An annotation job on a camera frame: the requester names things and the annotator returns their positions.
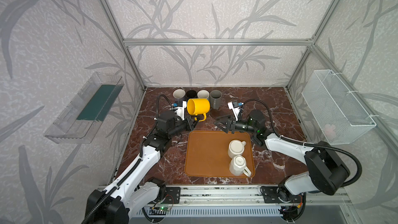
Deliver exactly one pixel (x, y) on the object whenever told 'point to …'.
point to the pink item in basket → (330, 131)
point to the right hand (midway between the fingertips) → (217, 117)
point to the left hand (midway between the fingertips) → (201, 113)
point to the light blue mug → (204, 94)
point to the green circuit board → (164, 208)
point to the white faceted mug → (238, 166)
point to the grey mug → (216, 99)
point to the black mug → (191, 94)
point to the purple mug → (179, 94)
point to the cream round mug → (236, 148)
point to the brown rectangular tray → (207, 154)
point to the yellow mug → (198, 106)
